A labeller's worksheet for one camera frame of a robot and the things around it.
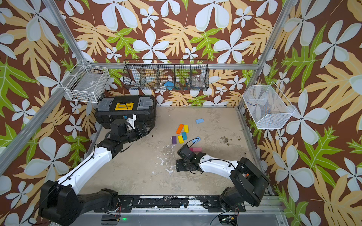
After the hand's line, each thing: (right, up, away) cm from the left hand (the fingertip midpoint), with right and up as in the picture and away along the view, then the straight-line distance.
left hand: (150, 126), depth 80 cm
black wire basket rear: (+24, +36, +19) cm, 48 cm away
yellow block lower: (+18, -10, +19) cm, 28 cm away
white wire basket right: (+70, +12, +4) cm, 72 cm away
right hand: (+16, -25, +6) cm, 31 cm away
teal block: (+20, -8, +21) cm, 31 cm away
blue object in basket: (+10, +28, +16) cm, 34 cm away
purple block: (+13, -11, +19) cm, 25 cm away
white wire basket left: (-42, +27, +7) cm, 50 cm away
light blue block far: (+33, +3, +31) cm, 45 cm away
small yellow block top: (+22, -3, +25) cm, 33 cm away
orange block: (+17, -3, +27) cm, 32 cm away
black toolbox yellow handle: (-13, +11, +15) cm, 23 cm away
